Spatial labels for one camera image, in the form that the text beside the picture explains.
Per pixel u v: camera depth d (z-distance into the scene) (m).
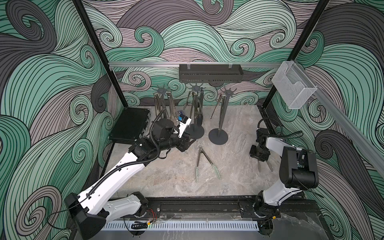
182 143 0.59
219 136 1.01
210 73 0.98
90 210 0.37
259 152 0.78
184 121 0.58
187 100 0.77
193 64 0.95
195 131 1.04
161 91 0.73
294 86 0.78
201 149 0.95
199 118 0.85
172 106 0.81
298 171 0.46
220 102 0.74
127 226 0.69
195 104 0.78
